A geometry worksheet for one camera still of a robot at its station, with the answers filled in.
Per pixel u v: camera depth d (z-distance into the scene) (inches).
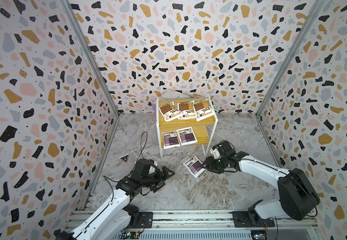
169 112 28.8
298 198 16.8
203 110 29.0
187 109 29.4
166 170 28.6
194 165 36.4
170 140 33.6
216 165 30.3
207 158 31.9
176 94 40.8
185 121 28.4
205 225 28.8
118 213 19.7
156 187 30.0
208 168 30.6
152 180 26.8
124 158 38.2
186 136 34.3
